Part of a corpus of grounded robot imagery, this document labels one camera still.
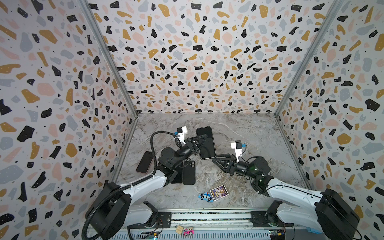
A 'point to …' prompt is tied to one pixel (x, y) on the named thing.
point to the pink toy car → (188, 232)
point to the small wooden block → (179, 229)
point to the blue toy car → (206, 196)
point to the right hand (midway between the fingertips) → (213, 159)
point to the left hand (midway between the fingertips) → (208, 136)
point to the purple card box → (219, 192)
